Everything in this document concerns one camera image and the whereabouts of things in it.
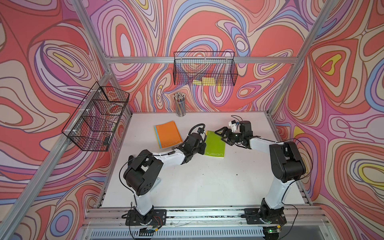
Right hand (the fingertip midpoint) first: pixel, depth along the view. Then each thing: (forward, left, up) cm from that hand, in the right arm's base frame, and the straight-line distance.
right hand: (218, 138), depth 95 cm
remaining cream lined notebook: (+9, +35, -6) cm, 36 cm away
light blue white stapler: (-24, +37, -6) cm, 44 cm away
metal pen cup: (+29, +25, +5) cm, 39 cm away
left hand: (-4, +8, 0) cm, 9 cm away
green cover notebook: (-2, +2, -6) cm, 7 cm away
